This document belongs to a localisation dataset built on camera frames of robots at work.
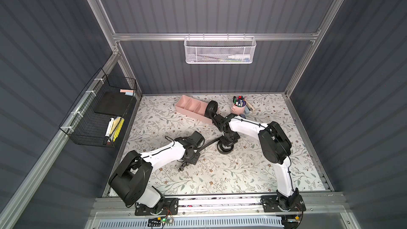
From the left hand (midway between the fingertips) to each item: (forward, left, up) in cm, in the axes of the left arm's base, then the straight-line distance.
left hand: (191, 158), depth 87 cm
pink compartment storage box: (+37, 0, -1) cm, 37 cm away
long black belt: (+25, -11, +10) cm, 30 cm away
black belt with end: (+6, -17, 0) cm, 18 cm away
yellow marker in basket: (+2, +31, +25) cm, 40 cm away
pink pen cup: (+31, -29, +10) cm, 43 cm away
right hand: (+10, -24, -2) cm, 26 cm away
